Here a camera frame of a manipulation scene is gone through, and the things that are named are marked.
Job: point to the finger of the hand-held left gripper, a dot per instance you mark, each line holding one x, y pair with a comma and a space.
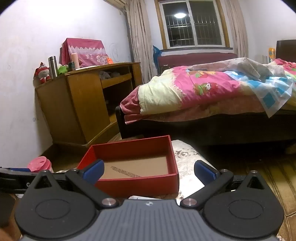
20, 169

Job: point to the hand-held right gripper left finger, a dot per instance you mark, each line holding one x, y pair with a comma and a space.
94, 170

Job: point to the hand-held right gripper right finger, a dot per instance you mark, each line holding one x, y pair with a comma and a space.
203, 171

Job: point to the red cardboard box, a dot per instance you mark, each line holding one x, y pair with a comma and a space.
138, 185

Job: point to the pink lid plastic jar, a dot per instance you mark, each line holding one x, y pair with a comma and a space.
39, 163

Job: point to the white paper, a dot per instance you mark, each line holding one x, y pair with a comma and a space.
143, 198

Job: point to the pink floral bed sheet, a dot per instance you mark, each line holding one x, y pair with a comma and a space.
208, 111

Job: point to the wooden desk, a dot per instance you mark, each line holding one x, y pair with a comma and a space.
76, 104

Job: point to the pink cartoon print quilt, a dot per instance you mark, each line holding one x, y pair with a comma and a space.
175, 85

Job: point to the grey cloth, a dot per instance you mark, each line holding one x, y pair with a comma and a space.
108, 75

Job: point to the red santa doll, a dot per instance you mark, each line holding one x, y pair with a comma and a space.
43, 73

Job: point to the blue checked blanket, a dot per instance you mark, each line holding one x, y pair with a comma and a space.
268, 92

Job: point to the green plush toy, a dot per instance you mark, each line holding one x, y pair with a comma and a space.
63, 69

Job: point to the dark cup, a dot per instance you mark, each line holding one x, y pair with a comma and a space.
71, 66

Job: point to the steel thermos bottle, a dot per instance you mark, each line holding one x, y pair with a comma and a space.
53, 67

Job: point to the orange toy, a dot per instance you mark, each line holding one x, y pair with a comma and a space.
109, 60

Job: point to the pink cylinder bottle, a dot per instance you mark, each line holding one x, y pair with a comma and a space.
75, 60

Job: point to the maroon bench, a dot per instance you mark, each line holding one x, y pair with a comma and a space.
196, 59

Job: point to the pale floral sheet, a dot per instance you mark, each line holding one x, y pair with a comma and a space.
249, 66

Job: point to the pink floral dust cover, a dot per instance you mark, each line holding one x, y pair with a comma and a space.
85, 51

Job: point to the blue bag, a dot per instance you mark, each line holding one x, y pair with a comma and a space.
156, 58

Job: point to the pink crumpled quilt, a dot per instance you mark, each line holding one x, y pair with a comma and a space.
285, 63

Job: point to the beige curtain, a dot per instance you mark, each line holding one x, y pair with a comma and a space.
235, 27
141, 41

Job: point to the barred window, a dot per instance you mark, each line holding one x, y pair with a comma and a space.
192, 25

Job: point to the dark wooden headboard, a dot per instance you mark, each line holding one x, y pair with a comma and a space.
286, 49

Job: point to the dark bed frame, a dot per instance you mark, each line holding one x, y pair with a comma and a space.
208, 132

